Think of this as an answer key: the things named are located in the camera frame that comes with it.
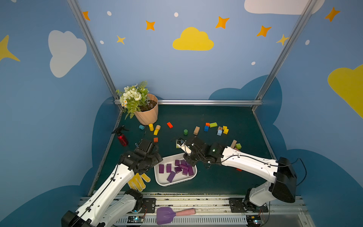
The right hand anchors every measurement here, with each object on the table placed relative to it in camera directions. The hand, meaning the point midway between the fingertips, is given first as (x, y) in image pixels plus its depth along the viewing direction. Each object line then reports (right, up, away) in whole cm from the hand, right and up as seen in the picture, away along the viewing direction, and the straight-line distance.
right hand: (188, 152), depth 79 cm
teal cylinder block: (-34, +13, +27) cm, 45 cm away
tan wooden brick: (+7, +11, +25) cm, 28 cm away
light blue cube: (+24, +9, +25) cm, 36 cm away
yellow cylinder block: (-27, +14, +25) cm, 39 cm away
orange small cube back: (+16, +15, +29) cm, 37 cm away
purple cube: (-2, -13, +6) cm, 14 cm away
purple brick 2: (-12, -11, +8) cm, 18 cm away
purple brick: (-17, -12, +8) cm, 22 cm away
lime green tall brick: (-6, +5, -8) cm, 11 cm away
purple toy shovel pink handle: (-12, -31, -7) cm, 34 cm away
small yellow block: (-23, +10, +26) cm, 36 cm away
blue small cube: (+15, +12, +26) cm, 32 cm away
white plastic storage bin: (-9, -12, +8) cm, 17 cm away
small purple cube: (-7, -9, +10) cm, 15 cm away
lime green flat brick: (+21, +15, +31) cm, 40 cm away
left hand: (-17, -4, -1) cm, 17 cm away
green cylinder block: (-1, +10, +25) cm, 27 cm away
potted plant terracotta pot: (-27, +21, +20) cm, 39 cm away
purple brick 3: (-10, -16, +5) cm, 19 cm away
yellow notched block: (+29, +11, +26) cm, 41 cm away
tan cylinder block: (-22, +13, +29) cm, 39 cm away
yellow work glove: (-30, -18, +2) cm, 35 cm away
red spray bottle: (-44, +8, +12) cm, 46 cm away
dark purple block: (-6, -12, +7) cm, 16 cm away
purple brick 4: (-3, -10, +7) cm, 13 cm away
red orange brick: (-13, +15, +29) cm, 35 cm away
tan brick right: (+33, +2, +20) cm, 39 cm away
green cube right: (+35, +1, +17) cm, 39 cm away
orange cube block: (-22, +4, +20) cm, 31 cm away
